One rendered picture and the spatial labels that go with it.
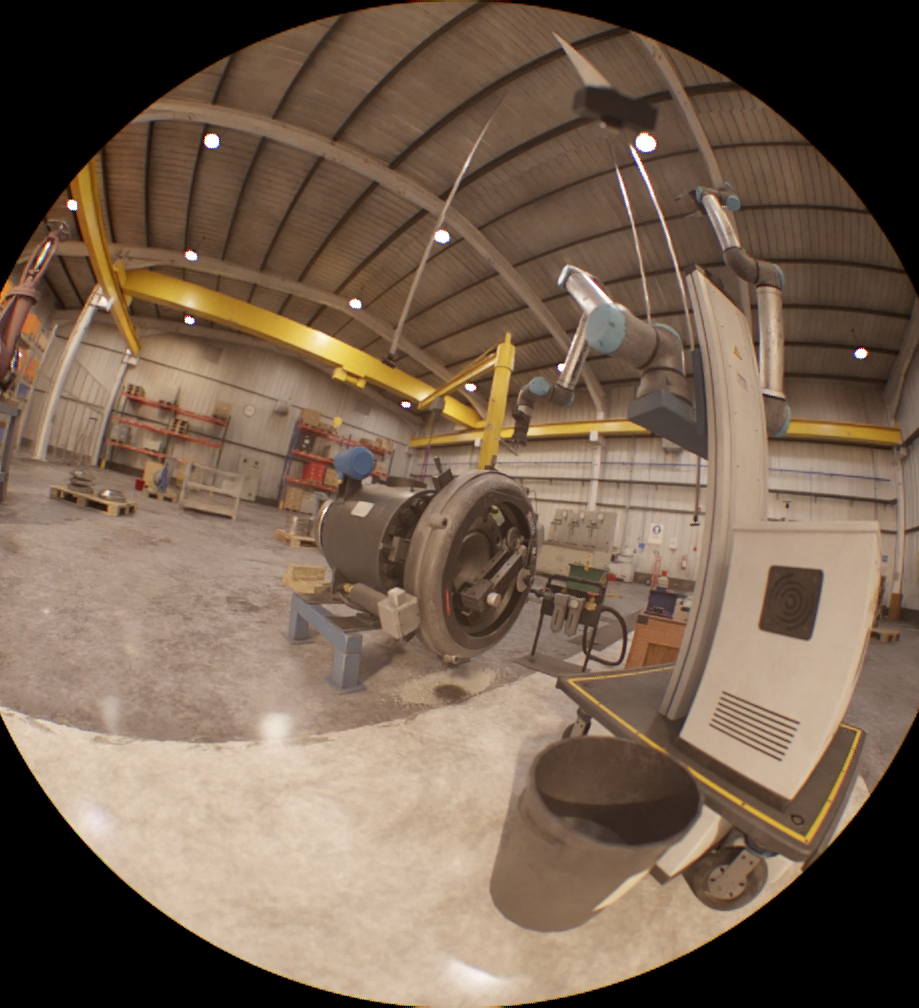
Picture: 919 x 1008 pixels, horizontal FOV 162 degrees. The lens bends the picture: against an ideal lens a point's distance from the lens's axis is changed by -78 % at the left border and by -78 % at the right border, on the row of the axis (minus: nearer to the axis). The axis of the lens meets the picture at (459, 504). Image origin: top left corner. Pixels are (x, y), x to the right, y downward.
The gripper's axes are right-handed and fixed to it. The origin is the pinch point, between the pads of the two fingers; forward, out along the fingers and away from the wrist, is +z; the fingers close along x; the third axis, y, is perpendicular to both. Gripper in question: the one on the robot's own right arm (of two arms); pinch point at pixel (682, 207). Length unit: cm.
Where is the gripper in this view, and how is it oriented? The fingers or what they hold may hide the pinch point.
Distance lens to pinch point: 219.5
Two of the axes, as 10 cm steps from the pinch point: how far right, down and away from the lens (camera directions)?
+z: -5.3, 0.2, 8.5
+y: -7.9, 3.6, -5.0
